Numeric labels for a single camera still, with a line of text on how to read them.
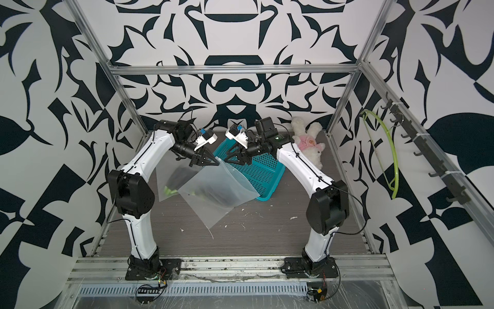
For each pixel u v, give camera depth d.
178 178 0.97
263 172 1.02
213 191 0.82
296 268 0.74
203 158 0.72
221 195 0.82
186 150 0.70
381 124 0.79
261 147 0.68
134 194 0.51
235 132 0.66
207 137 0.69
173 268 0.74
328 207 0.46
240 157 0.68
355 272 0.73
